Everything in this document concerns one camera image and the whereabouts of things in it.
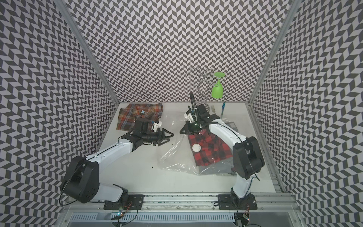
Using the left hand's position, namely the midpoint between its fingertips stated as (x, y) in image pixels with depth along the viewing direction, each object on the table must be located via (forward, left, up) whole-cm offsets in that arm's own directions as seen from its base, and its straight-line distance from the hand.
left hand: (171, 138), depth 81 cm
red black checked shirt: (-1, -22, -11) cm, 25 cm away
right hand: (+3, -5, 0) cm, 6 cm away
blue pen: (+38, -39, -14) cm, 56 cm away
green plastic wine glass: (+32, -30, +8) cm, 45 cm away
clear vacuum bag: (-8, -3, -2) cm, 9 cm away
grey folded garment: (-14, -29, -10) cm, 34 cm away
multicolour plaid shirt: (+23, +36, -8) cm, 43 cm away
